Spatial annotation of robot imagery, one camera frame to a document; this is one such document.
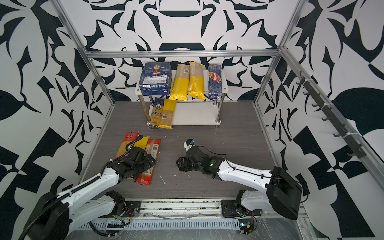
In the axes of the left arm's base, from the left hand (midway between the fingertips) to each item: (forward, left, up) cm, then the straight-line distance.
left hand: (151, 161), depth 86 cm
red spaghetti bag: (+18, +17, -2) cm, 25 cm away
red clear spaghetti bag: (+9, 0, -1) cm, 9 cm away
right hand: (-4, -17, +7) cm, 18 cm away
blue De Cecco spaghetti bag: (+32, 0, +5) cm, 32 cm away
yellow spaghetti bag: (+31, -8, +5) cm, 32 cm away
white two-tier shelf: (+34, -23, +3) cm, 41 cm away
